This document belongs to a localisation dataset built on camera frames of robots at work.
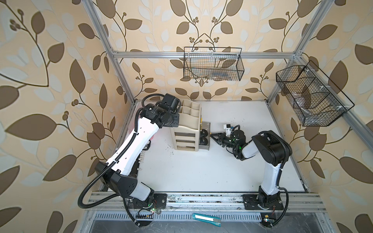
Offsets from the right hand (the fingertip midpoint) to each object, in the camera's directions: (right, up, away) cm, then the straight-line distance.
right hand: (210, 136), depth 94 cm
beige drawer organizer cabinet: (-15, +2, -16) cm, 22 cm away
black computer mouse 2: (-5, -3, -1) cm, 6 cm away
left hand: (-24, +12, -19) cm, 33 cm away
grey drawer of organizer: (-2, +6, +10) cm, 11 cm away
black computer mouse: (-4, +1, +2) cm, 5 cm away
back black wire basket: (+8, +48, +3) cm, 49 cm away
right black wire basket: (+51, +21, -20) cm, 59 cm away
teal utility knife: (-4, -37, -24) cm, 44 cm away
